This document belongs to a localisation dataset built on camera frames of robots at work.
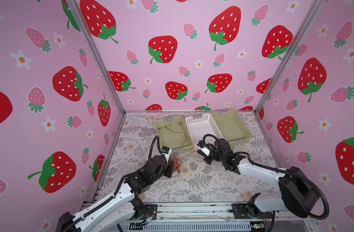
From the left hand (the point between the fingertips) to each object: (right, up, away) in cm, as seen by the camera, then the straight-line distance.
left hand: (173, 161), depth 77 cm
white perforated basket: (+18, +18, +35) cm, 43 cm away
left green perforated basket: (-2, +13, +30) cm, 32 cm away
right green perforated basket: (+42, +18, +30) cm, 55 cm away
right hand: (+15, +5, +8) cm, 18 cm away
